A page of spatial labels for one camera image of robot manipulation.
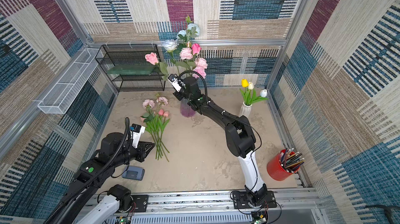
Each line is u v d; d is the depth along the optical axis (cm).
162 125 99
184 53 78
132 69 99
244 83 81
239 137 54
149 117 101
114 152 45
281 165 70
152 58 75
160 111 105
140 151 61
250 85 81
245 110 90
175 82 76
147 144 71
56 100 70
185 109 102
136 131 63
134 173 81
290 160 75
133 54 101
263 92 78
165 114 105
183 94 78
